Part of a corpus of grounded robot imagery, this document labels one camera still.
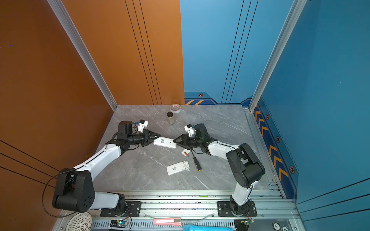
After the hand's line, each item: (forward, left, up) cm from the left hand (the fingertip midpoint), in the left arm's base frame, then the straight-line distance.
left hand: (160, 135), depth 81 cm
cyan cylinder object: (-41, -21, -19) cm, 50 cm away
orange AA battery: (-2, -15, -18) cm, 23 cm away
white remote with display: (-3, -2, -2) cm, 4 cm away
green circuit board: (-40, +16, -19) cm, 47 cm away
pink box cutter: (-39, -10, -17) cm, 44 cm away
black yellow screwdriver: (-10, -22, -16) cm, 29 cm away
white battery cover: (0, -15, -17) cm, 22 cm away
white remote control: (-12, -10, -18) cm, 24 cm away
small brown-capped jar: (+22, -3, -10) cm, 24 cm away
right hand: (-2, -8, -6) cm, 10 cm away
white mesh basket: (-39, +36, -17) cm, 56 cm away
